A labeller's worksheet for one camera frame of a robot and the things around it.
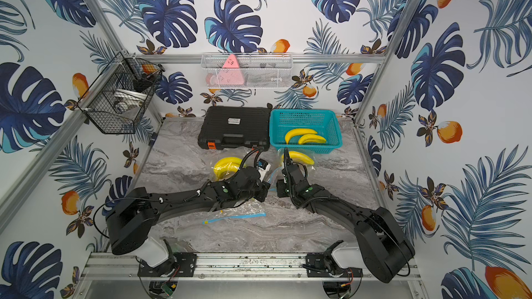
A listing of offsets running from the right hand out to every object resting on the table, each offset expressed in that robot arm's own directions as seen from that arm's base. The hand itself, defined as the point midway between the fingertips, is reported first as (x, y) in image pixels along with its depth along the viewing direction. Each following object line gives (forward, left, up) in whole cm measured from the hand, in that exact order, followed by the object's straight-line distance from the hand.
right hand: (281, 183), depth 89 cm
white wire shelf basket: (+40, +16, +29) cm, 52 cm away
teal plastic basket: (+39, -25, -1) cm, 46 cm away
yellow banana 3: (+6, +24, +3) cm, 25 cm away
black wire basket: (+22, +67, +27) cm, 75 cm away
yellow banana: (+27, -16, -1) cm, 31 cm away
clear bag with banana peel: (-9, +13, -6) cm, 17 cm away
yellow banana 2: (+34, -10, -4) cm, 36 cm away
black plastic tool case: (+33, +23, +1) cm, 40 cm away
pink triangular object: (+36, +23, +29) cm, 52 cm away
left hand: (-4, +4, +6) cm, 8 cm away
